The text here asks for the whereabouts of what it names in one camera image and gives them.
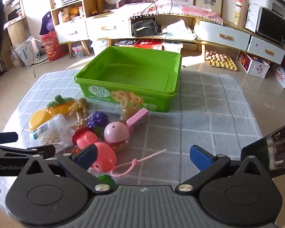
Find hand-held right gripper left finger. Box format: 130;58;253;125
18;144;117;196

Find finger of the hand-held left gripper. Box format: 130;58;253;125
0;144;56;160
0;132;19;145

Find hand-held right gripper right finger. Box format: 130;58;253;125
176;144;272;194

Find red pink plastic toy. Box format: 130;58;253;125
71;126;99;155

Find pink toy pig with string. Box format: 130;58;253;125
87;142;167;177

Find clear cotton swab jar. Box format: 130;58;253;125
30;113;74;153

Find yellow plastic toy food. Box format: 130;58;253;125
29;109;53;131

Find pink dome toy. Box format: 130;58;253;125
104;121;130;143

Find pink rectangular box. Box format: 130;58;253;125
126;107;150;135

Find green plastic box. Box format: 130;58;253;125
74;46;183;113

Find beige toy hand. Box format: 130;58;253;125
70;113;89;130

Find purple toy grapes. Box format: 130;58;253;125
87;111;109;134

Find blue checked tablecloth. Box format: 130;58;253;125
1;69;263;186

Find beige fuzzy sleeve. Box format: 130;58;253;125
0;198;23;228

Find orange toy pumpkin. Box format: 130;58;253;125
46;95;76;115

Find olive yellow toy hand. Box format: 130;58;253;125
68;97;89;117

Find amber translucent toy hand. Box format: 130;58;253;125
119;99;139;123

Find black glossy phone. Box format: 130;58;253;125
241;123;285;179

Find white shopping bag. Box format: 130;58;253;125
16;36;42;68

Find yellow egg tray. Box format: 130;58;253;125
205;50;237;72

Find white patterned box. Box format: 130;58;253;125
237;52;272;79

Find clear storage box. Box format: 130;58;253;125
162;41;183;53

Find blue white carton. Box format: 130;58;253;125
274;64;285;92

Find wooden bookshelf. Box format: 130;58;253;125
3;0;27;51

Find flat red box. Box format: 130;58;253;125
135;38;163;51

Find white plastic bags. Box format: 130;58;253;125
161;19;197;40

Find wooden cabinet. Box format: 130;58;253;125
49;0;285;65

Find small cardboard box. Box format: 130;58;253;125
58;11;71;23

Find pink lace cloth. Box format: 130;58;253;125
123;2;224;26

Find black white microwave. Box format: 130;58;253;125
245;3;285;48

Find yellow bottle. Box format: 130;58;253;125
234;0;244;26

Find black floor cable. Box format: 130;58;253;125
33;41;56;78

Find black power cable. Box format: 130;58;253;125
132;0;160;47
150;0;177;50

